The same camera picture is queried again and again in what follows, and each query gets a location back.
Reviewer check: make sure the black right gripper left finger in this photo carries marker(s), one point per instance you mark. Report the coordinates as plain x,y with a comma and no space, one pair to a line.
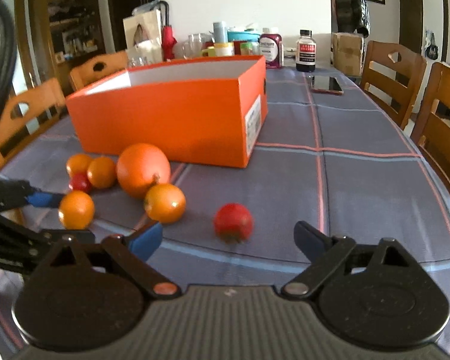
131,254

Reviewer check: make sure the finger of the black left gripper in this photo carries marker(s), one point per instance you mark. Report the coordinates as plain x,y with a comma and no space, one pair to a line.
42,199

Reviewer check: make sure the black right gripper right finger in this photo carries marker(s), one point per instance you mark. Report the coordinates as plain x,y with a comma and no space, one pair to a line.
327,254

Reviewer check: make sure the red cherry tomato front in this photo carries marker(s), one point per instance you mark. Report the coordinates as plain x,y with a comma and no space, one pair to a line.
80,182

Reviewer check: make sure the red cherry tomato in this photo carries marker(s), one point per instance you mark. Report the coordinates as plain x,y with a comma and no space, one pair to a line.
233,222
80,182

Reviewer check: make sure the small oval tangerine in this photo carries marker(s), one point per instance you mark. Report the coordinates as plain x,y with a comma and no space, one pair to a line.
165,203

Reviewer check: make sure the large orange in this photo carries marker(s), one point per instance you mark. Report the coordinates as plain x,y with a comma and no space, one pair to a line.
141,166

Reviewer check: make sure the wooden chair left near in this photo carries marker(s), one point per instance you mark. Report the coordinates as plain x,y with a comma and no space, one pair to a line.
27,115

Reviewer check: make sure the wooden chair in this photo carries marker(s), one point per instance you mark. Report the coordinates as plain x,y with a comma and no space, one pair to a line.
97,68
27,115
391,77
431,133

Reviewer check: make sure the wooden chair left far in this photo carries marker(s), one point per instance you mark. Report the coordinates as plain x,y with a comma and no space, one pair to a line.
97,68

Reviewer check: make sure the wooden chair right near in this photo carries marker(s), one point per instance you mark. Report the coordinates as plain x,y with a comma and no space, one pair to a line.
431,133

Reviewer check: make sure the orange cardboard box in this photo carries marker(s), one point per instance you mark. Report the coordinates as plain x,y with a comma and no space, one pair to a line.
198,111

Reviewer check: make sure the clear glass cup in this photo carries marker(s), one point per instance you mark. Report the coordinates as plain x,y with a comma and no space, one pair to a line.
137,61

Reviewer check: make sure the black smartphone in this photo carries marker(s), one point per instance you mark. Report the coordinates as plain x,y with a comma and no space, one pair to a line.
325,85

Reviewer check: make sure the wooden chair right far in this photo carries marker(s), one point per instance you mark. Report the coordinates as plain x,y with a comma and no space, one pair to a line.
391,77

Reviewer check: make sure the white paper gift bag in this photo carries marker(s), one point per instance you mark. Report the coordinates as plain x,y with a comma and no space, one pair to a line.
143,36

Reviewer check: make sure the wooden shelf cabinet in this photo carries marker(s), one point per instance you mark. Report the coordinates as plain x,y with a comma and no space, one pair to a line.
73,30

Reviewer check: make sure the red folded umbrella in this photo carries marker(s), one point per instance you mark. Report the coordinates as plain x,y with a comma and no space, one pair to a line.
168,40

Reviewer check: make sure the brown cardboard parcel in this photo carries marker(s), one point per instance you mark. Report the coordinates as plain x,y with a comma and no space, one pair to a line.
347,49

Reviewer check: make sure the dark bottle red label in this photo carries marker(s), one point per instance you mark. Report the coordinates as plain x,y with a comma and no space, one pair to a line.
305,52

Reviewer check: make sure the purple supplement bottle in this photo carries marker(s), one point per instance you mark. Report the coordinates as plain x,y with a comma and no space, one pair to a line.
271,48

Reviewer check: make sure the green mug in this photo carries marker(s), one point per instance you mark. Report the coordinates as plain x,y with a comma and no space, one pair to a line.
208,52

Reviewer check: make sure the white yellow lidded jar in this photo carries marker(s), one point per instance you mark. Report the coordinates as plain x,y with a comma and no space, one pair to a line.
224,49

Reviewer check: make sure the teal lidded container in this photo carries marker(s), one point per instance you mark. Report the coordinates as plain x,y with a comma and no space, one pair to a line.
242,36

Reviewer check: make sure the black puffer jacket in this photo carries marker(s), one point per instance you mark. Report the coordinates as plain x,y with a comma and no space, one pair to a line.
352,16

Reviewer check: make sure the blue grey thermos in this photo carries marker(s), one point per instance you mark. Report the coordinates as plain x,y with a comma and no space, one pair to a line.
220,32

